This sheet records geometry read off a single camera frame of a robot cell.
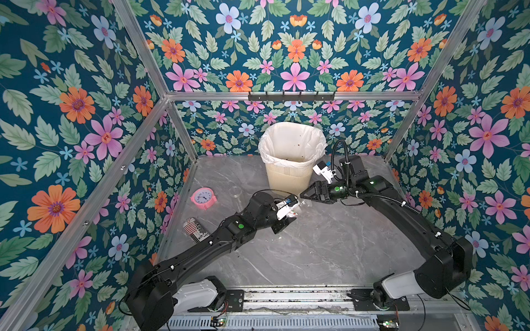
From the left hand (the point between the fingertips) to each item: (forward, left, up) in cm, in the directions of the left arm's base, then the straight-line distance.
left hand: (293, 211), depth 75 cm
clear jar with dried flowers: (+14, +23, -4) cm, 27 cm away
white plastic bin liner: (+35, -3, +1) cm, 36 cm away
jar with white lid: (0, -3, +2) cm, 4 cm away
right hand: (+4, -6, +7) cm, 10 cm away
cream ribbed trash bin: (+18, -2, -5) cm, 19 cm away
